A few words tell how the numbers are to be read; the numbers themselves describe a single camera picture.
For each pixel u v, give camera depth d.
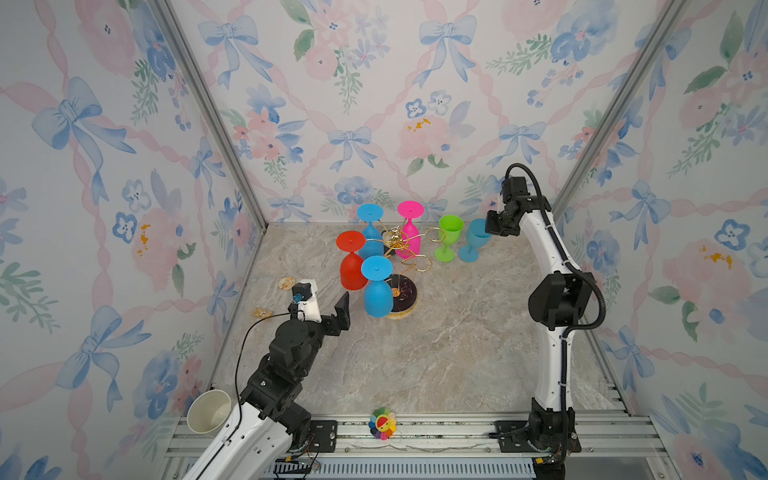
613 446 1.76
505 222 0.84
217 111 0.88
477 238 0.97
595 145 0.95
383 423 0.75
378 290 0.75
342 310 0.64
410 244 0.78
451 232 0.98
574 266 0.60
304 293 0.58
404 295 0.98
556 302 0.60
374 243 0.86
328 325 0.63
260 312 0.95
